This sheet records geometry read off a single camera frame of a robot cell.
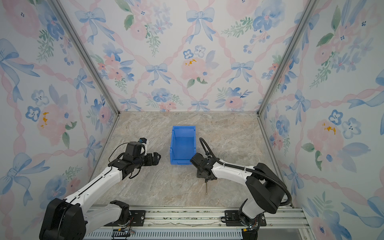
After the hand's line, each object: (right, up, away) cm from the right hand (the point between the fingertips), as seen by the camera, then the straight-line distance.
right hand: (203, 172), depth 88 cm
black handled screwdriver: (+1, -4, -3) cm, 5 cm away
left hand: (-28, +11, -3) cm, 31 cm away
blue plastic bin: (-13, +15, +14) cm, 24 cm away
